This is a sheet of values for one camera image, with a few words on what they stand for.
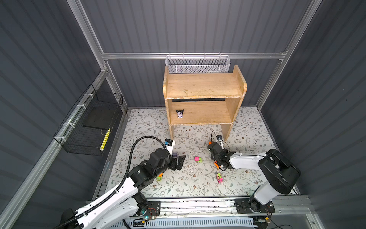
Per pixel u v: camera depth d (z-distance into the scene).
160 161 0.55
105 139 0.69
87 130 0.72
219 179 0.81
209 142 0.99
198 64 0.91
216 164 0.72
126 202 0.60
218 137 0.82
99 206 0.43
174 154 0.89
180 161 0.67
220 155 0.72
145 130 1.07
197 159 0.89
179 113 0.83
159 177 0.82
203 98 0.68
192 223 0.77
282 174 0.47
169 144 0.64
